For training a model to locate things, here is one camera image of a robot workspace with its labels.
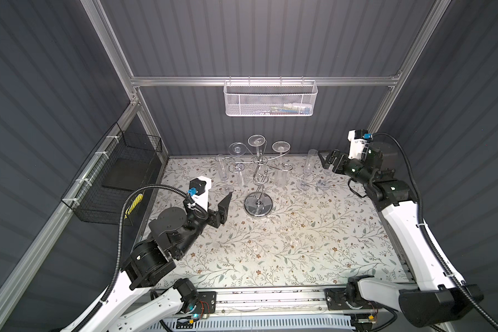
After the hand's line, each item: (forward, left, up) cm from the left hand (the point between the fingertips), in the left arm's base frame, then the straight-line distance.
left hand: (220, 190), depth 59 cm
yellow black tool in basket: (+6, +31, -13) cm, 34 cm away
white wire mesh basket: (+80, -24, -16) cm, 85 cm away
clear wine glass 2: (+23, -5, -6) cm, 24 cm away
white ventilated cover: (-30, -34, -39) cm, 60 cm away
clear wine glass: (+27, +3, -22) cm, 35 cm away
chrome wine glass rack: (+18, -13, -36) cm, 42 cm away
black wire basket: (+4, +43, -8) cm, 44 cm away
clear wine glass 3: (+28, -14, -6) cm, 32 cm away
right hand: (+14, -37, -1) cm, 39 cm away
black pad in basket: (+17, +36, -10) cm, 41 cm away
